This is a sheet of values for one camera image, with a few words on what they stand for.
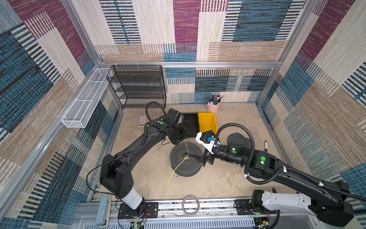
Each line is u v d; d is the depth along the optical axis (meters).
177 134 0.69
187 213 0.72
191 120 1.23
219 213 0.73
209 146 0.49
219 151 0.52
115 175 0.43
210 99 1.08
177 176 0.82
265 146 0.96
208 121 1.13
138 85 1.09
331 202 0.39
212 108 1.08
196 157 0.53
